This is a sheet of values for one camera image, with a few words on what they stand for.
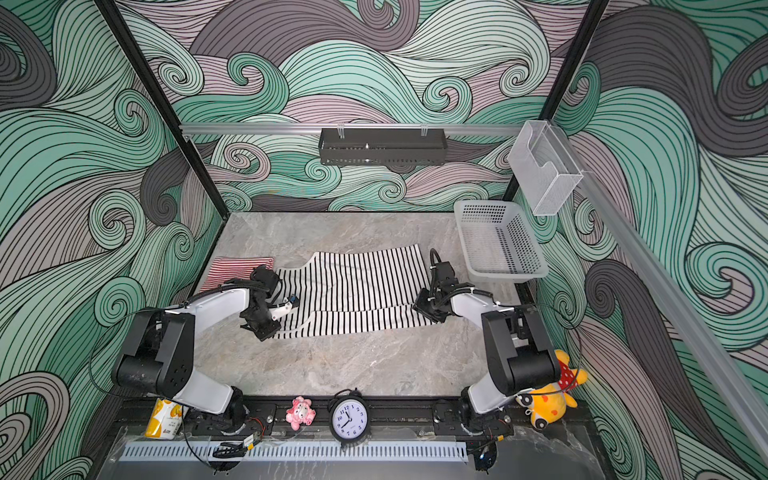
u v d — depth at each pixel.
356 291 0.98
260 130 1.82
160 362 0.44
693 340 0.48
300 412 0.71
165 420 0.68
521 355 0.44
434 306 0.70
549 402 0.70
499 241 1.11
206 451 0.70
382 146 0.96
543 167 0.78
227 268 1.00
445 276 0.75
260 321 0.77
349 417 0.71
